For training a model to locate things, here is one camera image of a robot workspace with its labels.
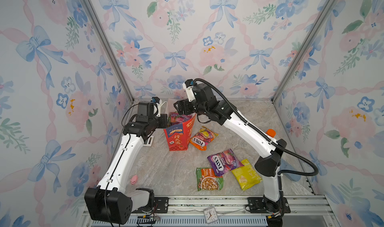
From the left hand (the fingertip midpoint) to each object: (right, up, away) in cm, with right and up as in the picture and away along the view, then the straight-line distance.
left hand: (166, 116), depth 78 cm
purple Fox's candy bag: (+4, -2, +10) cm, 11 cm away
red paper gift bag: (+6, -11, +5) cm, 14 cm away
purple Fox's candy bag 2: (+32, -26, +8) cm, 42 cm away
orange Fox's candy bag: (+19, -15, +15) cm, 28 cm away
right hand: (+8, +7, -5) cm, 12 cm away
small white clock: (+23, -46, -7) cm, 52 cm away
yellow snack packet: (+43, -33, +4) cm, 54 cm away
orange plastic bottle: (+61, -10, +12) cm, 63 cm away
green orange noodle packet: (+22, -35, +4) cm, 41 cm away
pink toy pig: (-18, -34, +3) cm, 39 cm away
